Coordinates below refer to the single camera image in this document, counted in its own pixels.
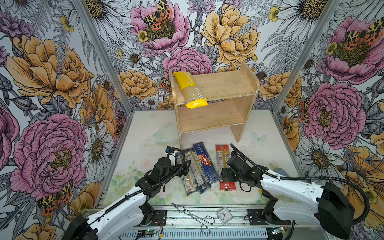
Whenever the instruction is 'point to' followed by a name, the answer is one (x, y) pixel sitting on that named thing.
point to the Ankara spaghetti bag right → (199, 175)
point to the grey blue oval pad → (282, 172)
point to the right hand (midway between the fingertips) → (230, 178)
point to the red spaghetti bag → (223, 155)
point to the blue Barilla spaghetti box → (210, 174)
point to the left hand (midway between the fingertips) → (182, 164)
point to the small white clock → (224, 215)
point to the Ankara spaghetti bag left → (188, 186)
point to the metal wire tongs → (207, 219)
